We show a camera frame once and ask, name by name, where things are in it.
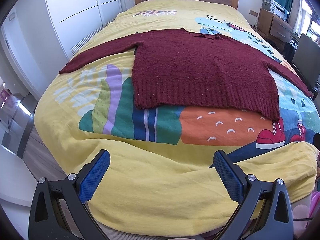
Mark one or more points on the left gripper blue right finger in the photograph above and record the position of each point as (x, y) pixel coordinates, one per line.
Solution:
(264, 209)

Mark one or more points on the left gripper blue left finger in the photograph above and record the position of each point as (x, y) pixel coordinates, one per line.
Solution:
(47, 221)

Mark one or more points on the dark red knit sweater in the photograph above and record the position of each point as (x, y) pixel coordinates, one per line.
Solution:
(181, 68)

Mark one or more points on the yellow dinosaur print bedspread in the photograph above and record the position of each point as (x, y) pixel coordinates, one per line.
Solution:
(161, 180)

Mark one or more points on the grey chair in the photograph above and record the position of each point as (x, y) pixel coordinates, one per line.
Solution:
(306, 62)

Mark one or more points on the white wardrobe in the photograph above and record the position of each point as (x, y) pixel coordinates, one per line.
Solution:
(77, 21)

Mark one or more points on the wooden drawer cabinet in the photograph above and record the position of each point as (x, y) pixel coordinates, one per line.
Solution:
(274, 29)

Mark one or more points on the printer on cabinet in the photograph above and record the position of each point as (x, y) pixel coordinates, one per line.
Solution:
(275, 8)

